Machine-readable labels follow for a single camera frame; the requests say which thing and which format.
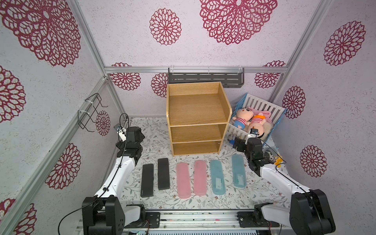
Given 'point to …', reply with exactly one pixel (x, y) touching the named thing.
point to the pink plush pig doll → (243, 118)
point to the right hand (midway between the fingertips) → (245, 141)
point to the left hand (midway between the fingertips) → (130, 136)
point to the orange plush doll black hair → (258, 122)
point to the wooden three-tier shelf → (198, 114)
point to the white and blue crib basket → (273, 112)
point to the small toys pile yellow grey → (276, 159)
